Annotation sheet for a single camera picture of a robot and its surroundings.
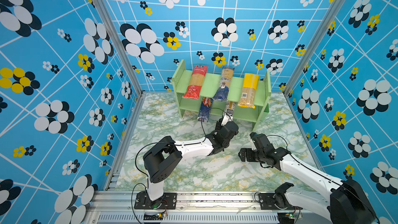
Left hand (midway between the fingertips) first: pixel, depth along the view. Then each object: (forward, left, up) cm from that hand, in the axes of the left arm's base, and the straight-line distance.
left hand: (230, 117), depth 85 cm
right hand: (-15, -10, -14) cm, 23 cm away
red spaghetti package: (+21, +18, +13) cm, 30 cm away
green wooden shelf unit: (+21, +29, +10) cm, 37 cm away
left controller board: (-44, +36, -18) cm, 59 cm away
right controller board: (-44, -23, -17) cm, 52 cm away
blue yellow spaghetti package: (+19, +2, +14) cm, 23 cm away
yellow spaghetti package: (+8, -9, +13) cm, 18 cm away
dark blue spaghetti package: (+6, +14, 0) cm, 15 cm away
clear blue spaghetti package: (+5, 0, +5) cm, 7 cm away
